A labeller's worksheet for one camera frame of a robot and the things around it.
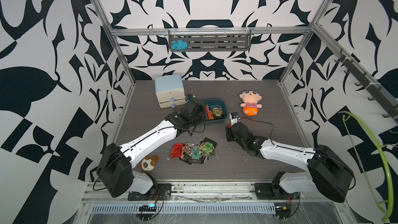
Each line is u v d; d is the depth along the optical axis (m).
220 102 1.02
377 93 0.55
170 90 0.96
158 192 0.74
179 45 0.91
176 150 0.85
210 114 0.85
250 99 1.01
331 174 0.42
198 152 0.85
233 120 0.76
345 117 0.70
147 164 0.79
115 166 0.40
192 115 0.59
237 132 0.66
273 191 0.66
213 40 0.94
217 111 1.01
